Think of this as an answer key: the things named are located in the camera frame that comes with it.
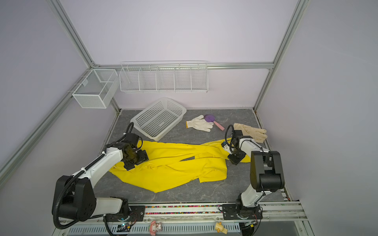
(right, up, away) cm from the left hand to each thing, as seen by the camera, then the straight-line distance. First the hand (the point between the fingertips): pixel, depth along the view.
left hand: (142, 163), depth 85 cm
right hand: (+58, +1, +8) cm, 59 cm away
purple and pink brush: (+43, +27, +30) cm, 59 cm away
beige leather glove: (+77, +14, +21) cm, 81 cm away
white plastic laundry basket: (0, +24, +28) cm, 37 cm away
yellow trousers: (+16, -3, +5) cm, 17 cm away
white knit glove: (+34, +23, +27) cm, 49 cm away
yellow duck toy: (+42, -25, -18) cm, 52 cm away
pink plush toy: (+12, -26, -17) cm, 33 cm away
